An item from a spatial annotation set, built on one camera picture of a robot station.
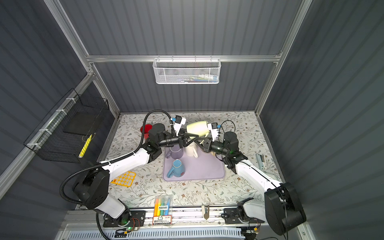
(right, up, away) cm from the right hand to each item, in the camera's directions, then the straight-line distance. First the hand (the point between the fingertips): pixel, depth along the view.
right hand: (196, 142), depth 75 cm
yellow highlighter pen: (-52, -1, -6) cm, 53 cm away
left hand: (+1, +4, -2) cm, 5 cm away
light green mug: (+2, +7, -4) cm, 8 cm away
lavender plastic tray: (+6, -18, +17) cm, 25 cm away
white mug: (-3, -6, +16) cm, 18 cm away
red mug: (-34, +7, +26) cm, 44 cm away
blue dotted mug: (-10, -16, +6) cm, 20 cm away
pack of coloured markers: (-17, -35, 0) cm, 39 cm away
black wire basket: (-66, +4, -3) cm, 66 cm away
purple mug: (-12, -7, +14) cm, 20 cm away
